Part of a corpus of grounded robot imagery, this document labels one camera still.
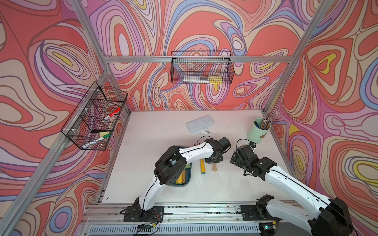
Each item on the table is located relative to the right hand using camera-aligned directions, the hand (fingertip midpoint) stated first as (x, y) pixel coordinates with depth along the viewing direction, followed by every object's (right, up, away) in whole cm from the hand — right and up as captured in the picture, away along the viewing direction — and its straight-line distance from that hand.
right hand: (240, 163), depth 83 cm
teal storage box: (-30, -8, +1) cm, 31 cm away
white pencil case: (-22, +23, +27) cm, 41 cm away
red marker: (-68, +29, -7) cm, 74 cm away
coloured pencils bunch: (+19, +23, +8) cm, 31 cm away
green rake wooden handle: (-14, -4, +5) cm, 15 cm away
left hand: (-11, -1, +8) cm, 13 cm away
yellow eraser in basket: (-13, +51, +8) cm, 53 cm away
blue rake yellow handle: (-21, -4, +6) cm, 22 cm away
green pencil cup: (+14, +16, +13) cm, 25 cm away
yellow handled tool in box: (-35, -9, -3) cm, 36 cm away
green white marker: (-70, +16, -11) cm, 73 cm away
